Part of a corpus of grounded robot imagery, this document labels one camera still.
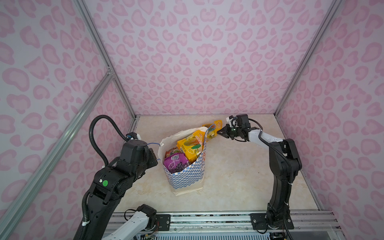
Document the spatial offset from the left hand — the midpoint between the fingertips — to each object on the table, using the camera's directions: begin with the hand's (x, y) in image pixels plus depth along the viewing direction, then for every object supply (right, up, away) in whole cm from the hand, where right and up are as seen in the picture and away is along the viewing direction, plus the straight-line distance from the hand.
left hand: (152, 150), depth 63 cm
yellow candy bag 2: (+29, +9, +35) cm, 47 cm away
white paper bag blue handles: (+16, -14, +8) cm, 23 cm away
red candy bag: (+3, -4, +24) cm, 24 cm away
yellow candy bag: (+16, 0, +15) cm, 22 cm away
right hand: (+33, +8, +31) cm, 46 cm away
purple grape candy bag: (+8, -8, +12) cm, 17 cm away
